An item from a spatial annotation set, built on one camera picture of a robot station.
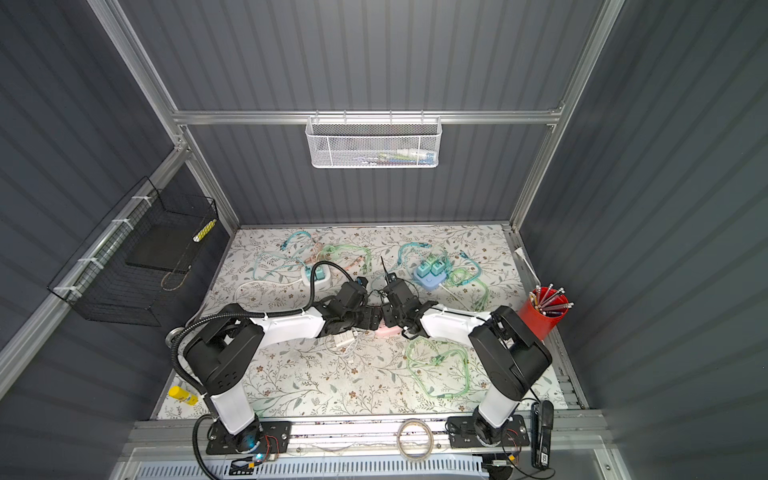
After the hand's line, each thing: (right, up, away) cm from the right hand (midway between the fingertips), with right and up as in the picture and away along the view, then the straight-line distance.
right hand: (394, 308), depth 93 cm
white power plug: (-15, -8, -5) cm, 18 cm away
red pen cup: (+43, +2, -9) cm, 44 cm away
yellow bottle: (-52, -17, -21) cm, 59 cm away
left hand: (-7, -2, 0) cm, 7 cm away
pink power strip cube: (-3, -6, -5) cm, 8 cm away
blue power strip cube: (+12, +8, +8) cm, 17 cm away
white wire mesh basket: (-8, +64, +31) cm, 72 cm away
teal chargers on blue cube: (+13, +14, +6) cm, 20 cm away
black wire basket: (-66, +12, -23) cm, 70 cm away
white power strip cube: (-26, +7, +9) cm, 28 cm away
